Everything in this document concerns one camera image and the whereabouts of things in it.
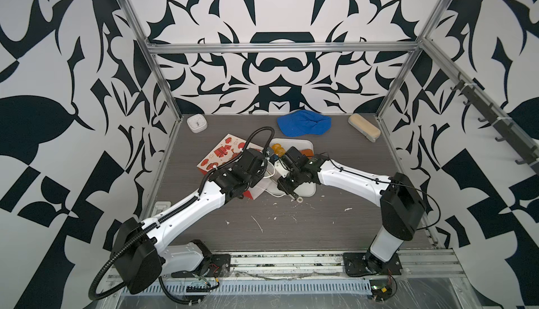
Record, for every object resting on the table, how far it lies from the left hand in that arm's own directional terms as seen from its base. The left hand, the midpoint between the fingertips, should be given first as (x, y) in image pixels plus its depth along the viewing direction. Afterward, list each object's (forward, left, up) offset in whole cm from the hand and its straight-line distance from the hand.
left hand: (252, 159), depth 79 cm
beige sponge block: (+26, -59, -17) cm, 67 cm away
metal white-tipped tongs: (-12, -17, -9) cm, 23 cm away
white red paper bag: (+9, +12, -7) cm, 17 cm away
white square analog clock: (+34, +31, -16) cm, 48 cm away
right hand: (-5, -10, -10) cm, 16 cm away
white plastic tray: (-7, -7, +1) cm, 10 cm away
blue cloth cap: (+33, -26, -17) cm, 45 cm away
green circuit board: (-40, -43, -20) cm, 62 cm away
